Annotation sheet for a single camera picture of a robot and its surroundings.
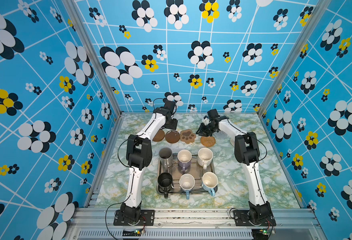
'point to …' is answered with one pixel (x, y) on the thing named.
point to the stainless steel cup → (166, 157)
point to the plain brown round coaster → (159, 136)
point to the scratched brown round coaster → (172, 136)
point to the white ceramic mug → (205, 156)
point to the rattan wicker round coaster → (208, 141)
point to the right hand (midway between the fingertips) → (198, 133)
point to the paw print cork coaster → (187, 136)
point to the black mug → (165, 182)
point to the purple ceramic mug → (184, 159)
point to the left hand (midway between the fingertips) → (171, 124)
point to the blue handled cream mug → (209, 180)
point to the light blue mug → (187, 182)
